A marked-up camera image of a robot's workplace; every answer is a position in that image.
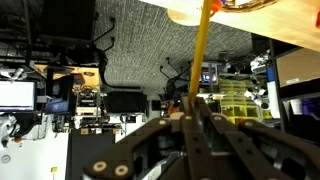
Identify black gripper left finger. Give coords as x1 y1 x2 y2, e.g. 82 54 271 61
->
82 96 208 180

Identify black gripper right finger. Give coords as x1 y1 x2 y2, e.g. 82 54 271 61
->
194 96 320 180

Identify yellow pencil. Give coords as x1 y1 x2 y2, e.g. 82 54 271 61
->
187 0 214 103

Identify red mug with pens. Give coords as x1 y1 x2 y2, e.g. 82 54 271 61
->
217 0 279 14

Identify yellow bin rack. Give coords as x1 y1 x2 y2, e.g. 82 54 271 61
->
217 77 270 126

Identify black cabinet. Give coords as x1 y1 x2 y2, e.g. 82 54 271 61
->
106 90 148 115

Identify black office chair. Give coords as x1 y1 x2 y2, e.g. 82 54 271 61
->
158 56 195 101
39 0 118 65

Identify black shelving unit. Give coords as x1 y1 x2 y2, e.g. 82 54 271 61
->
251 32 320 145

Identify electronics box purple lights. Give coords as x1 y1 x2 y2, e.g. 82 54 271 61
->
198 63 220 85

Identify wooden office desk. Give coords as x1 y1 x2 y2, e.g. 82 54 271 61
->
32 64 101 80

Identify round wooden stool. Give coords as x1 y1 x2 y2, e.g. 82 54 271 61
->
166 7 215 27

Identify computer monitor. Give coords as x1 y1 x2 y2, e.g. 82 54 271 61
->
0 79 36 113

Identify white humanoid robot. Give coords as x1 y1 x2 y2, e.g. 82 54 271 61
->
0 113 21 150

